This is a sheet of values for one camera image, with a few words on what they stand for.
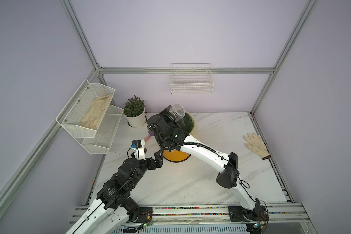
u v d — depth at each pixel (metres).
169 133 0.58
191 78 0.94
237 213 0.73
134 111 1.01
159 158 0.62
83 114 0.77
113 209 0.47
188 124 0.86
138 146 0.56
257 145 1.02
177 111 0.70
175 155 0.88
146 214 0.73
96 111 0.80
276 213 0.76
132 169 0.47
